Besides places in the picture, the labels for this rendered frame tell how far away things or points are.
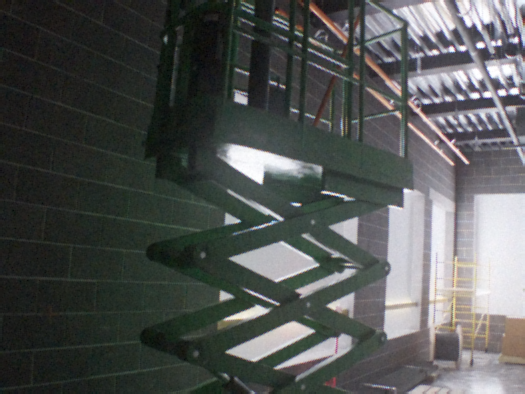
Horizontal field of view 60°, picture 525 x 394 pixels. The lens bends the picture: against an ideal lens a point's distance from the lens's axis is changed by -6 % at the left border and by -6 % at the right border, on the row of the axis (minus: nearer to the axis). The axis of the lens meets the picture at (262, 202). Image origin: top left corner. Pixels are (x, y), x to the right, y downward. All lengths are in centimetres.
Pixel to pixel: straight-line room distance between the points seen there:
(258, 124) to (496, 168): 969
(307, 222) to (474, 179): 930
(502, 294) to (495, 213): 181
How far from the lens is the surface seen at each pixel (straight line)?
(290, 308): 254
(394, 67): 710
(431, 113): 869
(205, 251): 220
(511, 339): 1009
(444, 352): 875
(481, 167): 1173
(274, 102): 316
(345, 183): 279
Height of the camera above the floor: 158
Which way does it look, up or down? 8 degrees up
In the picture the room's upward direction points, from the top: 4 degrees clockwise
